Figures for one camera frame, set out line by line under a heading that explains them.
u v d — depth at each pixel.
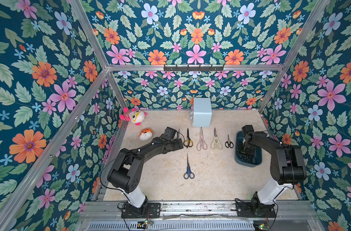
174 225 0.70
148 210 0.73
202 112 0.97
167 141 0.69
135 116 1.07
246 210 0.74
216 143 0.99
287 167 0.48
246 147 0.80
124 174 0.47
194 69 0.93
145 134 0.98
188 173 0.86
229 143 0.99
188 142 0.99
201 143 1.01
